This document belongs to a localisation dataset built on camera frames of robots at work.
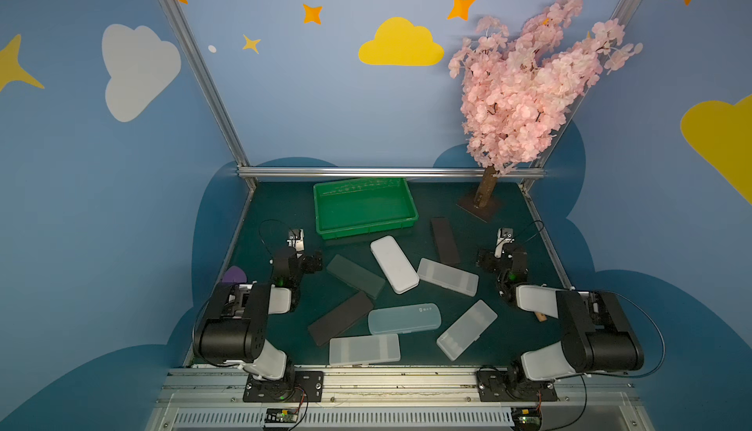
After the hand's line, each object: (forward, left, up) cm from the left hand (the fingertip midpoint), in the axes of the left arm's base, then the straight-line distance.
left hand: (304, 244), depth 95 cm
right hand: (+1, -65, 0) cm, 65 cm away
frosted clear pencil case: (-7, -48, -6) cm, 49 cm away
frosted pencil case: (-24, -51, -5) cm, 57 cm away
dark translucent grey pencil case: (-9, -18, -5) cm, 21 cm away
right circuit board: (-45, -63, -9) cm, 78 cm away
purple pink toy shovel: (-8, +24, -8) cm, 26 cm away
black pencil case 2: (-23, -12, -5) cm, 27 cm away
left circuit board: (-46, -1, -8) cm, 47 cm away
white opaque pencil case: (-3, -30, -5) cm, 31 cm away
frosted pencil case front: (-31, -22, -4) cm, 38 cm away
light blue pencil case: (-22, -33, -5) cm, 40 cm away
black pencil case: (+7, -49, -6) cm, 50 cm away
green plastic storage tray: (+22, -12, -7) cm, 26 cm away
